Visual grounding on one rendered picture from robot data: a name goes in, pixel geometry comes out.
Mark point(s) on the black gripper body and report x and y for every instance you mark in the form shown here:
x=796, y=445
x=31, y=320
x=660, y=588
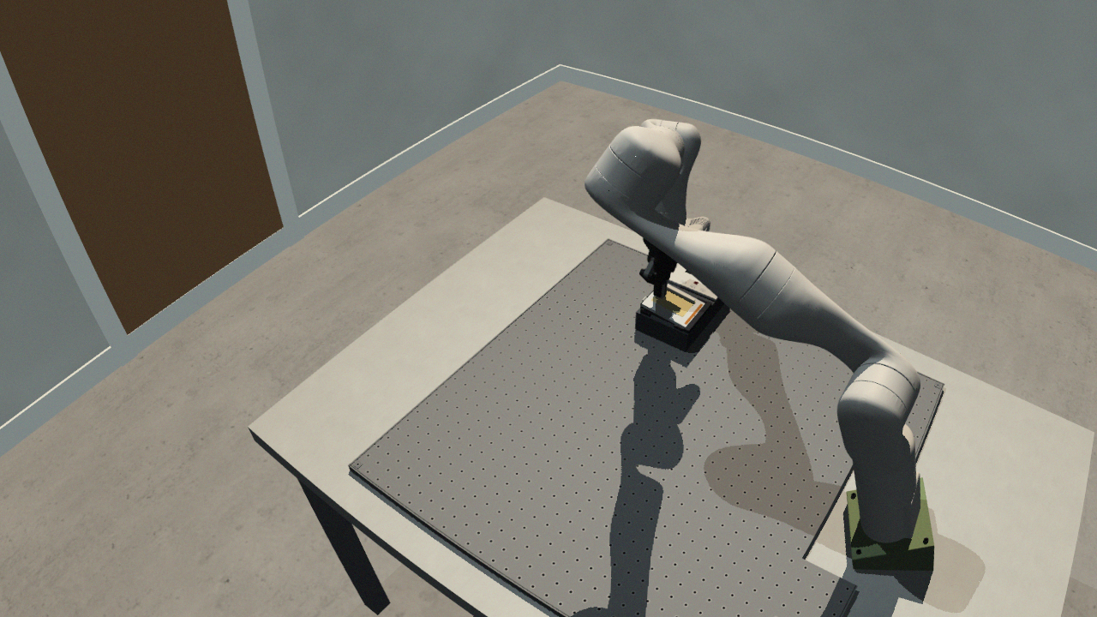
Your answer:
x=657, y=254

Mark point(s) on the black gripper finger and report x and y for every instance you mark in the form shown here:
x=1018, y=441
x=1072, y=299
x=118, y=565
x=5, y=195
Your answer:
x=651, y=277
x=671, y=268

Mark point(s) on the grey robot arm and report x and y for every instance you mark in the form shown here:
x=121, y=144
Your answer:
x=637, y=171

